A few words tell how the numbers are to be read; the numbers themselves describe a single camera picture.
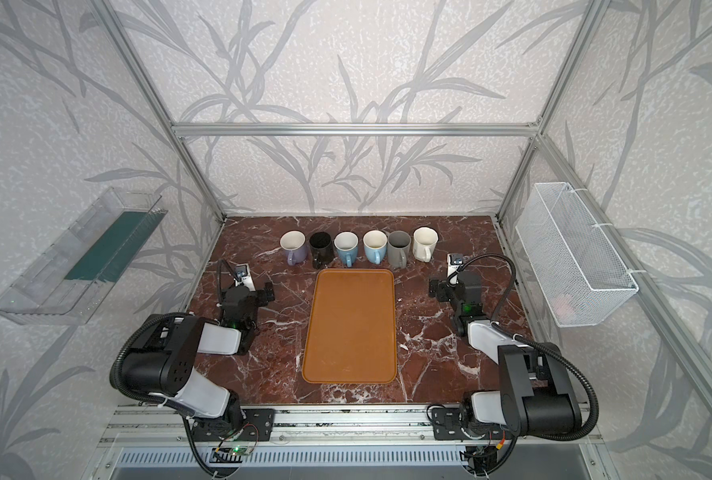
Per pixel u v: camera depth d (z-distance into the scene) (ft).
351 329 2.98
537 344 1.53
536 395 1.40
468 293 2.23
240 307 2.33
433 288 2.75
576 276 2.02
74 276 2.10
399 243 3.25
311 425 2.47
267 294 2.91
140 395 1.50
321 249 3.34
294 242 3.53
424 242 3.29
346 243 3.37
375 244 3.35
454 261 2.58
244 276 2.63
